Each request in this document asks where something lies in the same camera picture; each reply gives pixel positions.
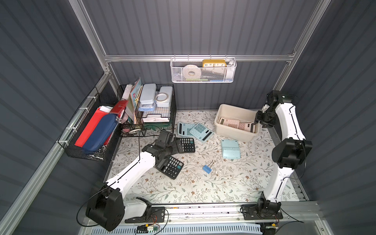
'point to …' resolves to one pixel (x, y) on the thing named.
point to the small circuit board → (145, 228)
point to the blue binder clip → (207, 169)
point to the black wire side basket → (96, 99)
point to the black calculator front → (171, 167)
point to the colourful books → (132, 94)
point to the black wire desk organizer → (151, 110)
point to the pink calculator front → (235, 124)
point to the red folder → (118, 110)
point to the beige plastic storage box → (233, 112)
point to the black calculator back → (188, 145)
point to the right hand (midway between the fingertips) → (262, 127)
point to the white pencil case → (148, 94)
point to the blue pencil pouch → (100, 133)
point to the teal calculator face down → (230, 149)
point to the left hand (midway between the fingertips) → (175, 147)
